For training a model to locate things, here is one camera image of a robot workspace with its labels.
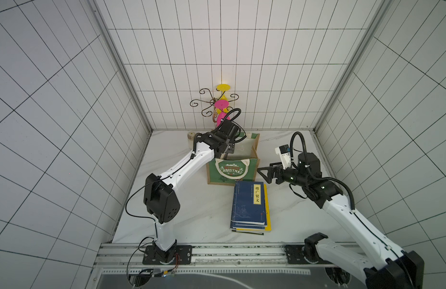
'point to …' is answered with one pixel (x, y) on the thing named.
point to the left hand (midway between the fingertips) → (220, 146)
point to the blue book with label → (249, 205)
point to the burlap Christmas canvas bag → (241, 165)
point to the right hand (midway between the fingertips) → (265, 163)
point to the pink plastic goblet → (222, 104)
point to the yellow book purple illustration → (268, 227)
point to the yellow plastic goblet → (223, 87)
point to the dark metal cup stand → (193, 103)
